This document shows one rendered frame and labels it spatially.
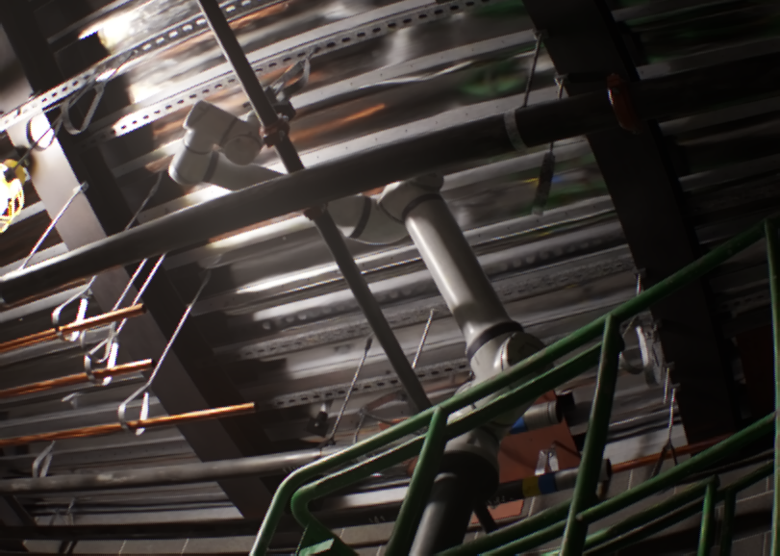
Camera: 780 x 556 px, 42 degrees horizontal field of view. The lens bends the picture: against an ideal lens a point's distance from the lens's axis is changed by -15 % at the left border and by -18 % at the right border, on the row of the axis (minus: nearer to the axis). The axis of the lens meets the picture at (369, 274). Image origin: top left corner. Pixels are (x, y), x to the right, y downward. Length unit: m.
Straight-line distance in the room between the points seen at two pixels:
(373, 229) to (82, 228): 1.19
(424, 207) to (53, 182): 1.41
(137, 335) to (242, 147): 1.33
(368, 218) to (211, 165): 0.44
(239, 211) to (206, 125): 0.28
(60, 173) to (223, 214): 1.15
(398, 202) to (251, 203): 0.46
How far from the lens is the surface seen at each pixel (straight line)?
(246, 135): 2.90
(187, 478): 3.96
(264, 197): 2.74
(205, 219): 2.82
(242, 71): 2.69
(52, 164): 3.81
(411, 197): 3.02
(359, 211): 3.10
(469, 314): 2.83
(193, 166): 3.01
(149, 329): 4.02
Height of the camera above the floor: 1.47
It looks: 52 degrees up
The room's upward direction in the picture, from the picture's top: 23 degrees clockwise
